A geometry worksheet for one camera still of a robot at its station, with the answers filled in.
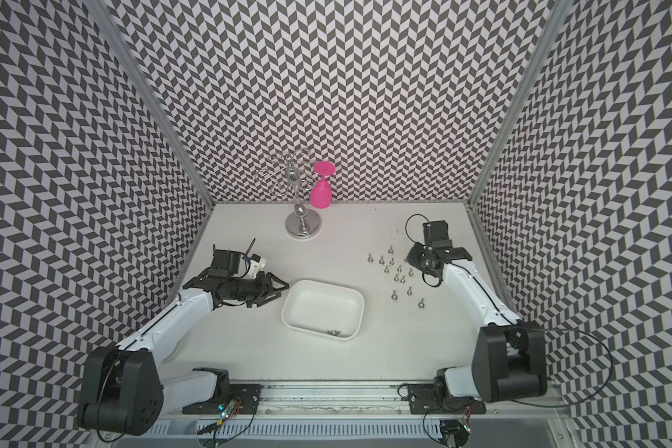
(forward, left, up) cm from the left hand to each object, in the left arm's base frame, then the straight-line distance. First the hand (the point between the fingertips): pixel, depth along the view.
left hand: (284, 292), depth 81 cm
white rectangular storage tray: (0, -10, -11) cm, 15 cm away
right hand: (+10, -40, +1) cm, 41 cm away
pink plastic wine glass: (+35, -9, +8) cm, 37 cm away
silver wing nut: (+5, -40, -11) cm, 42 cm away
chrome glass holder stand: (+34, 0, +16) cm, 37 cm away
